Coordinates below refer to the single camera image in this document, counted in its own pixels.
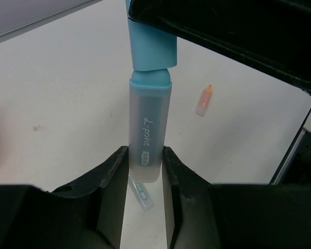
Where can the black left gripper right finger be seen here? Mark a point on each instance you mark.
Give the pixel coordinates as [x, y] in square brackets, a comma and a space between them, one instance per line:
[199, 214]

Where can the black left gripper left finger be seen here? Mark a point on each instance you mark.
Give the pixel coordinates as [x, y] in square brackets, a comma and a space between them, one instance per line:
[84, 213]

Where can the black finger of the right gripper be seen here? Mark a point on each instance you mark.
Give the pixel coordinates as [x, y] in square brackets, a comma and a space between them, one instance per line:
[273, 37]

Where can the light green highlighter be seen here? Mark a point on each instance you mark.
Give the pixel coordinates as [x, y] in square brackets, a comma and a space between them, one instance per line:
[141, 194]

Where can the light blue cap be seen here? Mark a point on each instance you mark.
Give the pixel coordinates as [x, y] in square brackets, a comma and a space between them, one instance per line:
[151, 48]

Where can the light blue highlighter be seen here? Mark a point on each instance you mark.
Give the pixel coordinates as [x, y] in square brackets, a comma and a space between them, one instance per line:
[149, 98]

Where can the aluminium table edge rail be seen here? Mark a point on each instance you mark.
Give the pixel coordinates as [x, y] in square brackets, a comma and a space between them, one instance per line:
[291, 152]

